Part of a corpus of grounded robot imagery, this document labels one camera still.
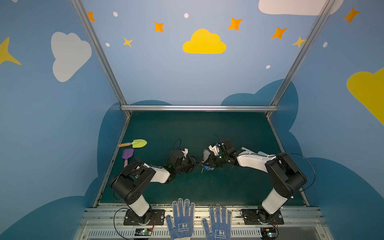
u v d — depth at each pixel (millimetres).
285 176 477
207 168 861
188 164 782
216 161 814
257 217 731
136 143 1013
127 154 957
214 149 876
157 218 738
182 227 717
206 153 929
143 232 713
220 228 718
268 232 716
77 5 675
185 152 875
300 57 869
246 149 981
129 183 455
